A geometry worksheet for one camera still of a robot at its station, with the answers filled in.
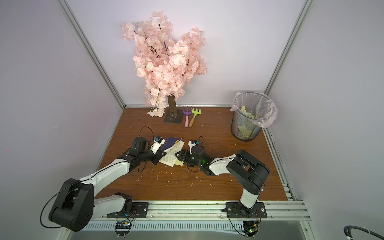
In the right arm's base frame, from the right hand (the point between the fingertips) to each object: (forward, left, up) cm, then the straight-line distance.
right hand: (178, 151), depth 85 cm
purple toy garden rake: (+39, -2, -9) cm, 40 cm away
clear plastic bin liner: (+27, -49, +9) cm, 57 cm away
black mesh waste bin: (+18, -36, +6) cm, 41 cm away
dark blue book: (+4, +5, -1) cm, 7 cm away
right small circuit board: (-34, -38, -10) cm, 52 cm away
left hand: (0, +8, -1) cm, 8 cm away
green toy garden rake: (+40, -8, -9) cm, 41 cm away
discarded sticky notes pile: (+13, -42, +3) cm, 44 cm away
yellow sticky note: (-3, +1, -7) cm, 8 cm away
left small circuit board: (-36, +25, -12) cm, 45 cm away
